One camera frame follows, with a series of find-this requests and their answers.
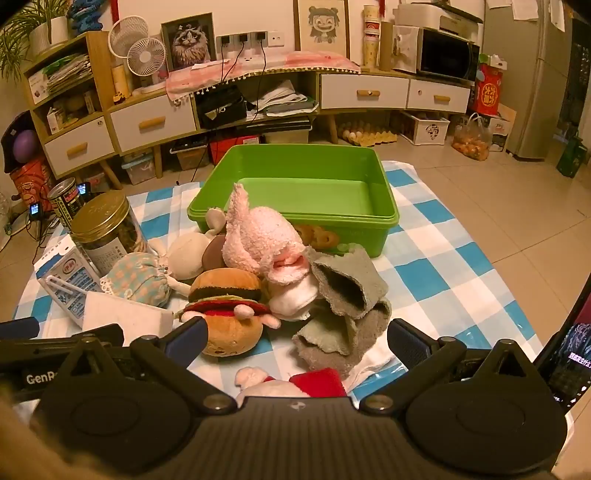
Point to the blue checked mat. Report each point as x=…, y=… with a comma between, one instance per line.
x=438, y=286

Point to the red gift box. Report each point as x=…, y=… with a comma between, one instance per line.
x=488, y=90

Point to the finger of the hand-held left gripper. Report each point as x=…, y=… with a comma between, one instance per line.
x=18, y=328
x=108, y=333

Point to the white desk fan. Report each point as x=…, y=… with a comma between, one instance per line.
x=124, y=32
x=147, y=57

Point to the potted green plant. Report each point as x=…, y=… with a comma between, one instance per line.
x=46, y=32

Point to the silver fridge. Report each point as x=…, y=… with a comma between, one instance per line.
x=526, y=69

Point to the framed cat picture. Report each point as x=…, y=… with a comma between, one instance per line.
x=188, y=41

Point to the black bag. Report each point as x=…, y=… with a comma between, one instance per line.
x=219, y=108

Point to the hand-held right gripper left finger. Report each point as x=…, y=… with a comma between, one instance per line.
x=191, y=334

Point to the framed cartoon girl picture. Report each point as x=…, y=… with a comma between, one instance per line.
x=322, y=25

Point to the white cloth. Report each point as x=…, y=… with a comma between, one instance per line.
x=291, y=297

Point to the red hanging decoration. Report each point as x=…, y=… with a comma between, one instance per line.
x=117, y=9

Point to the green plastic bin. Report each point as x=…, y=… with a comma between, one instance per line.
x=295, y=203

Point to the pink cloth with fringe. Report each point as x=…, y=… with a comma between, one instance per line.
x=295, y=62

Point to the small device with blue screen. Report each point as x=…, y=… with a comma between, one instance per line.
x=83, y=189
x=34, y=210

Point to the brown mushroom plush toy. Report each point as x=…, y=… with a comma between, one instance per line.
x=214, y=254

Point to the pink plush toy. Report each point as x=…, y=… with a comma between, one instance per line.
x=258, y=235

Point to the blue toy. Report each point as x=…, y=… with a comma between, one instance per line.
x=83, y=14

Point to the purple ball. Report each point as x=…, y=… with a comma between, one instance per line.
x=25, y=145

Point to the white printer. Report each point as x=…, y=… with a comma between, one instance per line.
x=438, y=16

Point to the white box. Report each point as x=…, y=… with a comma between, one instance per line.
x=129, y=314

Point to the pile of folded clothes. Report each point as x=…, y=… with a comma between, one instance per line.
x=281, y=99

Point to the black microwave oven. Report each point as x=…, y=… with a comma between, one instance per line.
x=443, y=53

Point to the grey towel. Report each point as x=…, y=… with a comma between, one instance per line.
x=341, y=286

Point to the cardboard box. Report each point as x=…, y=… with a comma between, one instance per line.
x=503, y=129

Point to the stack of paper cups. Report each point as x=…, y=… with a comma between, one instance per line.
x=371, y=37

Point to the wooden shelf unit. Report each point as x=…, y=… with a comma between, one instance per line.
x=99, y=55

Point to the egg carton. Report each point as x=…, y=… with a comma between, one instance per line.
x=367, y=136

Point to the glass jar with gold lid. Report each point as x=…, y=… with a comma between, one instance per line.
x=106, y=230

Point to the hamburger plush toy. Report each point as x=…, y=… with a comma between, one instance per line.
x=226, y=290

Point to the green paper bag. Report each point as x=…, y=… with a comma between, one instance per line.
x=572, y=157

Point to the long wooden cabinet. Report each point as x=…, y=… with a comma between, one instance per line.
x=277, y=74

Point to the white wall socket panel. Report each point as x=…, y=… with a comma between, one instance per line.
x=277, y=39

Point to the plastic bag of oranges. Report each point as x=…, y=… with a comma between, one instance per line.
x=471, y=143

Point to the red santa plush toy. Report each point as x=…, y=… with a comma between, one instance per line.
x=318, y=383

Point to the white round plush toy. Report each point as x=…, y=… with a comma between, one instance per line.
x=189, y=256

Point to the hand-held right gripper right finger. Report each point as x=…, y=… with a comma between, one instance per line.
x=406, y=339

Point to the white plastic basket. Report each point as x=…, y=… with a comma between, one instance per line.
x=425, y=129

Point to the blue and white milk carton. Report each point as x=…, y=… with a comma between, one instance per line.
x=69, y=277

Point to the white cabinet drawer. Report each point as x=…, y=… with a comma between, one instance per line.
x=152, y=122
x=364, y=92
x=438, y=97
x=78, y=147

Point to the stack of papers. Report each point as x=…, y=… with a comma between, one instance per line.
x=69, y=74

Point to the clear plastic storage box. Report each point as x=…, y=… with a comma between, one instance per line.
x=137, y=170

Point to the red printed box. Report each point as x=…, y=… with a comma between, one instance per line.
x=32, y=180

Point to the tin can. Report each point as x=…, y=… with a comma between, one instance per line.
x=67, y=198

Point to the cardboard tube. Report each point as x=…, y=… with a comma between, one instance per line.
x=385, y=46

